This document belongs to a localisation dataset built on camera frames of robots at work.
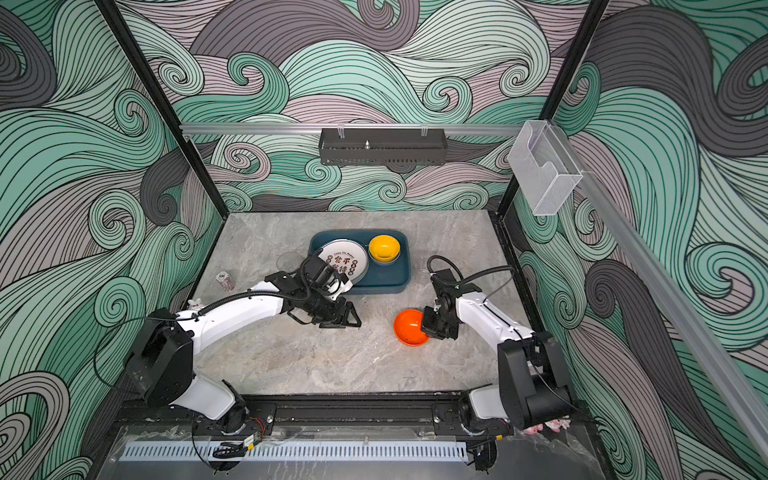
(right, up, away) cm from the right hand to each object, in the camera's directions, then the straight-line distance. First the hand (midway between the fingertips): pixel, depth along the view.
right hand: (427, 332), depth 86 cm
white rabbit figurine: (-68, +8, 0) cm, 69 cm away
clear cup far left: (-45, +20, +14) cm, 52 cm away
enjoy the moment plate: (-26, +21, +18) cm, 38 cm away
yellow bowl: (-12, +24, +19) cm, 33 cm away
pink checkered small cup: (-64, +14, +8) cm, 66 cm away
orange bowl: (-6, +2, 0) cm, 6 cm away
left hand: (-21, +5, -7) cm, 22 cm away
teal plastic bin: (-9, +14, +13) cm, 21 cm away
